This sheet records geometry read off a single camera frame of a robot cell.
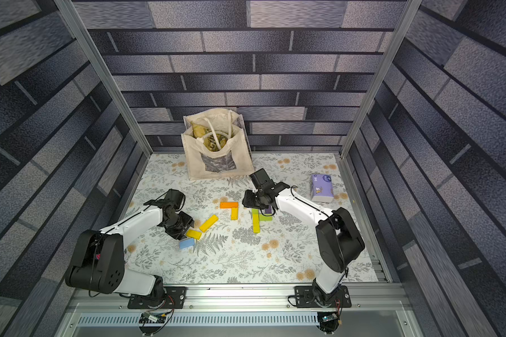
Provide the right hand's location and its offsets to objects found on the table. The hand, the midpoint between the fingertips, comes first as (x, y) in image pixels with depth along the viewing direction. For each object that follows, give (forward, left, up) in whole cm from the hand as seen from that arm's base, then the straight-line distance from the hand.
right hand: (244, 201), depth 88 cm
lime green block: (-2, -10, -11) cm, 16 cm away
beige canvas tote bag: (+24, +13, +11) cm, 30 cm away
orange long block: (+3, +8, -10) cm, 13 cm away
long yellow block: (-6, +16, -10) cm, 20 cm away
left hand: (-9, +22, -7) cm, 25 cm away
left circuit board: (-41, +32, -11) cm, 53 cm away
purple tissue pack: (+11, -36, -5) cm, 38 cm away
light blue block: (-15, +24, -11) cm, 30 cm away
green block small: (+1, -4, -11) cm, 12 cm away
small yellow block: (-1, +5, -10) cm, 11 cm away
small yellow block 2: (-11, +22, -10) cm, 27 cm away
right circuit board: (-39, -31, -14) cm, 52 cm away
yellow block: (-5, -5, -10) cm, 12 cm away
